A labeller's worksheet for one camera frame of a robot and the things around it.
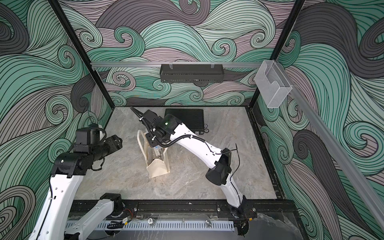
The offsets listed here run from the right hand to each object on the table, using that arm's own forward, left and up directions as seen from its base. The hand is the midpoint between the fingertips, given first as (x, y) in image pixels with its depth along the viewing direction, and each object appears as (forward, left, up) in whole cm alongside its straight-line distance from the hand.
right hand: (152, 141), depth 72 cm
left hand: (-2, +16, +4) cm, 17 cm away
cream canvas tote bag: (-1, 0, -16) cm, 16 cm away
